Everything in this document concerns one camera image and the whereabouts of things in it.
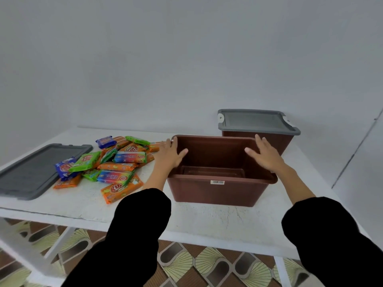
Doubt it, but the person's right hand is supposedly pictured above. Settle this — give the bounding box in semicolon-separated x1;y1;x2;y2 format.
244;134;286;174

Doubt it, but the person's left hand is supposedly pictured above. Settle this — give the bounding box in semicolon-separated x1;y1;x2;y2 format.
152;136;189;172

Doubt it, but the brown plastic box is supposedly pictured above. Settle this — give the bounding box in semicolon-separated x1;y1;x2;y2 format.
217;113;297;156

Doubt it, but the pile of colourful soap packets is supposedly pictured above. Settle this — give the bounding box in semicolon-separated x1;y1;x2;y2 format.
53;135;162;205

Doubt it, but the brown storage box with sticker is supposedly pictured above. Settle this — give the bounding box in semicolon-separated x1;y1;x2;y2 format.
167;134;278;208

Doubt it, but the person's left forearm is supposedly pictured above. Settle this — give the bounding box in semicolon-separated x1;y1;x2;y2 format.
61;164;173;287

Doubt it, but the person's right forearm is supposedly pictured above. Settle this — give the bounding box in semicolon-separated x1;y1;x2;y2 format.
275;164;383;287

